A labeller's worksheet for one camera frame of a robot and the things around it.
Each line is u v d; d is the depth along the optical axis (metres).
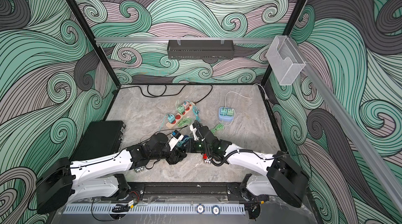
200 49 0.92
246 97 1.13
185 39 0.95
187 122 0.98
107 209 0.70
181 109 0.98
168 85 1.22
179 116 0.98
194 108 1.02
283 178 0.41
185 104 0.99
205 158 0.81
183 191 0.75
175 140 0.71
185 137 0.73
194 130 0.74
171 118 0.92
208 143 0.61
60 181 0.40
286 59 0.78
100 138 0.85
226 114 0.98
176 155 0.69
